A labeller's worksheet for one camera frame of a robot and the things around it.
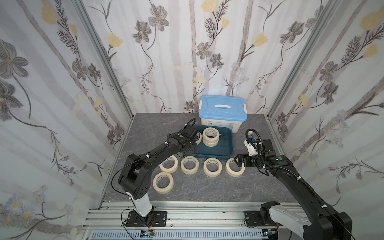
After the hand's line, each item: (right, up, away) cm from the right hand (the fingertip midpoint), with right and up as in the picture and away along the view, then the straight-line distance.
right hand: (245, 157), depth 81 cm
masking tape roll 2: (-31, -7, +12) cm, 34 cm away
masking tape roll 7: (-17, +10, +23) cm, 31 cm away
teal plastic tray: (-8, +2, +18) cm, 20 cm away
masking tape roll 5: (-44, -18, 0) cm, 48 cm away
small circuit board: (-50, -35, -11) cm, 62 cm away
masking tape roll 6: (-25, +6, +22) cm, 34 cm away
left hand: (-30, +4, +8) cm, 32 cm away
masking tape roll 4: (-4, -11, +7) cm, 14 cm away
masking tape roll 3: (-17, -11, +6) cm, 22 cm away
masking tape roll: (-44, -7, +11) cm, 46 cm away
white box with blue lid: (-9, +29, +21) cm, 37 cm away
